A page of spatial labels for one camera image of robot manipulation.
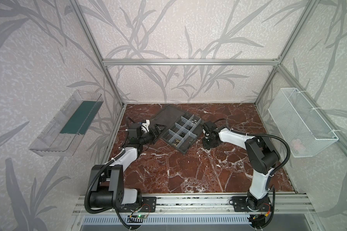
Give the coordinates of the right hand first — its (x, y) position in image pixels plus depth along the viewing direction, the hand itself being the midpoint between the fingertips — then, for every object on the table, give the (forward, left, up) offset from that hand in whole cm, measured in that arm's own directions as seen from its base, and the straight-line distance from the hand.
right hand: (205, 141), depth 97 cm
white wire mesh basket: (-14, -39, +33) cm, 53 cm away
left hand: (+1, +25, +17) cm, 30 cm away
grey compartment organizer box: (+8, +15, +1) cm, 17 cm away
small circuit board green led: (-42, +37, 0) cm, 56 cm away
